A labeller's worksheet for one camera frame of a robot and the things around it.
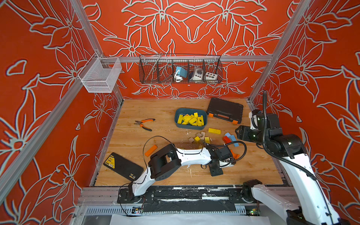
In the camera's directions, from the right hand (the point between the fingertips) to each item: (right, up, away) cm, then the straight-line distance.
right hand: (238, 130), depth 68 cm
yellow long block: (-29, +3, +36) cm, 46 cm away
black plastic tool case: (+6, +10, +36) cm, 38 cm away
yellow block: (-4, -5, +30) cm, 31 cm away
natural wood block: (-12, -7, +27) cm, 30 cm away
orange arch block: (+7, -20, +20) cm, 29 cm away
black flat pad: (-65, -25, +17) cm, 72 cm away
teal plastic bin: (-21, +4, +34) cm, 40 cm away
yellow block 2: (-16, +6, +38) cm, 42 cm away
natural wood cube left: (-21, -10, +25) cm, 34 cm away
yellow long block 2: (-24, +4, +36) cm, 43 cm away
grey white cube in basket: (-17, +34, +22) cm, 44 cm away
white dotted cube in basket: (-8, +34, +26) cm, 44 cm away
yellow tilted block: (-10, -10, +24) cm, 28 cm away
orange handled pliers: (-60, +1, +35) cm, 69 cm away
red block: (+2, -10, +24) cm, 26 cm away
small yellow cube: (-17, -9, +24) cm, 31 cm away
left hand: (-6, -25, +14) cm, 29 cm away
